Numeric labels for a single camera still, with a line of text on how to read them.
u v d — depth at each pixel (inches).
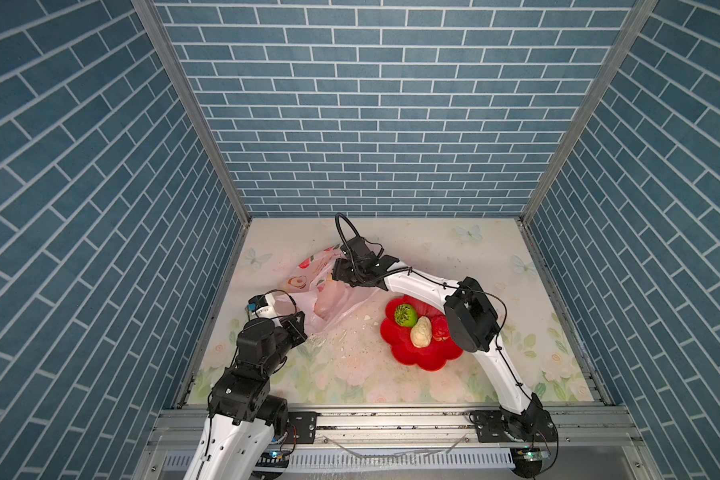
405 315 34.1
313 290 33.1
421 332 33.3
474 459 27.8
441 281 24.1
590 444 29.1
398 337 35.0
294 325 25.4
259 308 25.3
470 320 22.3
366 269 29.5
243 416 19.4
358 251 29.5
